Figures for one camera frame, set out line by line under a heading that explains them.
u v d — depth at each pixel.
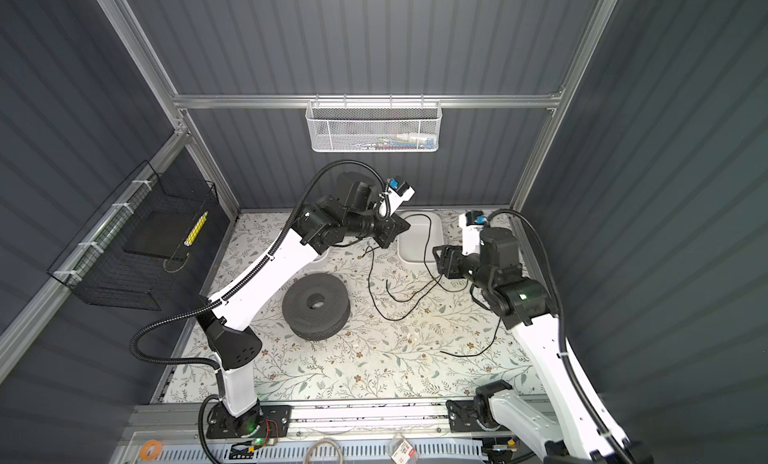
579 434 0.37
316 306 0.93
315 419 0.75
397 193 0.60
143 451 0.70
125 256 0.71
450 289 0.84
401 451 0.68
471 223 0.59
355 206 0.54
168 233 0.75
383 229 0.62
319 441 0.71
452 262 0.60
